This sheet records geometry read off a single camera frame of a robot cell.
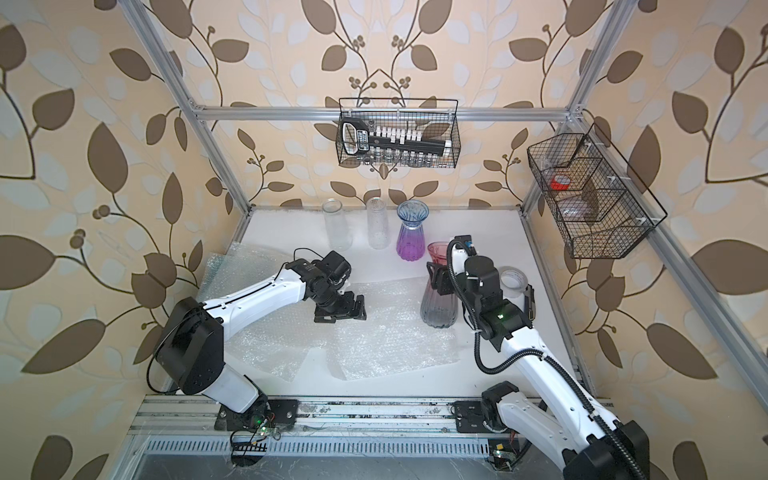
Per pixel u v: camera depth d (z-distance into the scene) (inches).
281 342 33.3
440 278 26.3
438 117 35.9
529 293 37.5
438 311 29.1
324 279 25.3
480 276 21.5
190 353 17.4
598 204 32.2
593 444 15.2
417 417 29.7
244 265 37.8
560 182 31.7
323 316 31.6
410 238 38.4
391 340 34.1
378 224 39.0
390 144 32.6
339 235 42.2
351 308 29.5
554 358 18.4
